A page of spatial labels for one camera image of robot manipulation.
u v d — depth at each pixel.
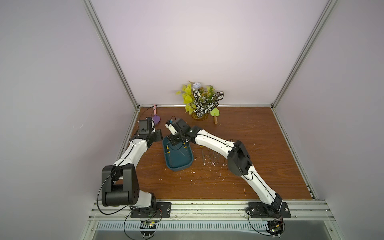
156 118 1.14
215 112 1.16
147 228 0.72
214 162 0.90
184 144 0.97
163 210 0.73
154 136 0.80
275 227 0.70
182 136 0.71
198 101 0.88
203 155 0.92
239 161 0.57
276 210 0.62
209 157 0.92
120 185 0.43
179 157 0.88
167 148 0.95
